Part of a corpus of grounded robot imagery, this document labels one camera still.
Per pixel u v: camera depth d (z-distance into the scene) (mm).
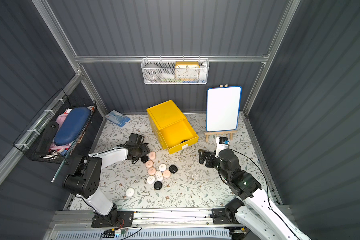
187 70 889
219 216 733
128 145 756
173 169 888
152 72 832
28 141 601
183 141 809
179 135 885
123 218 733
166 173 868
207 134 996
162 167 898
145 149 886
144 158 931
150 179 844
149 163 911
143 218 754
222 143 619
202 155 646
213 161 630
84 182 467
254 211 481
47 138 639
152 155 940
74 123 678
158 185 839
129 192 805
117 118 1161
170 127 846
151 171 886
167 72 911
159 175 862
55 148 656
